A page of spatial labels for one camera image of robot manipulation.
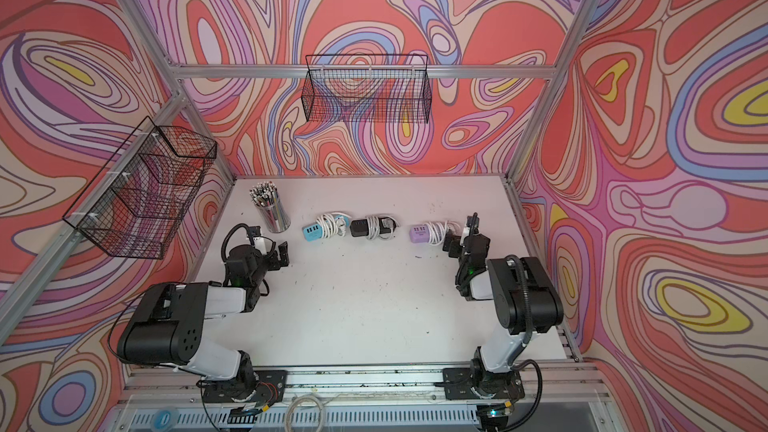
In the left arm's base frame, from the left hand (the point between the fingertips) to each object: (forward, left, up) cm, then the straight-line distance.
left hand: (275, 244), depth 94 cm
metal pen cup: (+10, +2, +12) cm, 16 cm away
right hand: (+3, -61, -1) cm, 62 cm away
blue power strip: (+7, -16, 0) cm, 18 cm away
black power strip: (+6, -27, 0) cm, 28 cm away
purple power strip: (+4, -52, +1) cm, 52 cm away
